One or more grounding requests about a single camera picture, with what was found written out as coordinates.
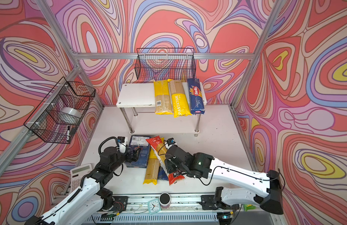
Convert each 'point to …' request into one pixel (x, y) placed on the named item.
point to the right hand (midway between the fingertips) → (167, 165)
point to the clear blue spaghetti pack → (162, 174)
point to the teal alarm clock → (154, 206)
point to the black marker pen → (68, 136)
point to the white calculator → (77, 174)
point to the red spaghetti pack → (159, 150)
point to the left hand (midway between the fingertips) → (135, 147)
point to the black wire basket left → (57, 118)
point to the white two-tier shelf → (137, 101)
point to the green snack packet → (248, 206)
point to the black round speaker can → (164, 200)
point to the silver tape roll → (72, 111)
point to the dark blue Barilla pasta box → (144, 142)
